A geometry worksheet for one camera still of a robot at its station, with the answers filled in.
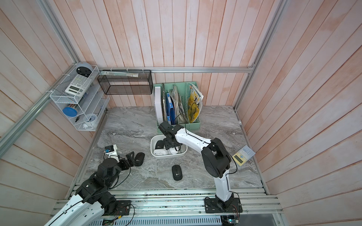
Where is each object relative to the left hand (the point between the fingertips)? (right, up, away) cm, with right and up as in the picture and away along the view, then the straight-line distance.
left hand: (127, 155), depth 78 cm
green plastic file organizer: (+32, +45, +27) cm, 61 cm away
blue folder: (+24, +26, +15) cm, 38 cm away
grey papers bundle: (+31, +23, +21) cm, 44 cm away
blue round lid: (-32, +25, -1) cm, 40 cm away
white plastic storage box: (+13, +8, +19) cm, 25 cm away
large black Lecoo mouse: (+28, -12, +6) cm, 31 cm away
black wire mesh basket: (-11, +50, +29) cm, 58 cm away
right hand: (+24, +5, +14) cm, 28 cm away
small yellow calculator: (+72, -3, +13) cm, 73 cm away
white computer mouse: (+16, -1, +13) cm, 20 cm away
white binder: (+16, +30, +10) cm, 36 cm away
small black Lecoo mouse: (+4, -5, +11) cm, 12 cm away
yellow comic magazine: (+41, +34, +23) cm, 58 cm away
